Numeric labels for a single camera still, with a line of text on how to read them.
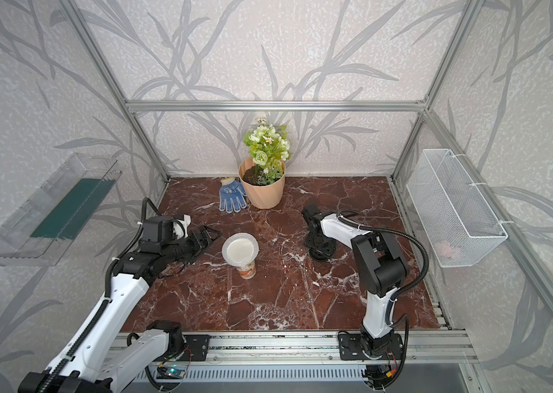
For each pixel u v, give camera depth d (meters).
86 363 0.39
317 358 0.73
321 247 0.83
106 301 0.45
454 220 0.62
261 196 1.00
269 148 0.93
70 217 0.61
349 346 0.73
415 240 0.47
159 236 0.57
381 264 0.50
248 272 0.83
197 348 0.74
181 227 0.63
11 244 0.58
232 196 1.13
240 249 0.78
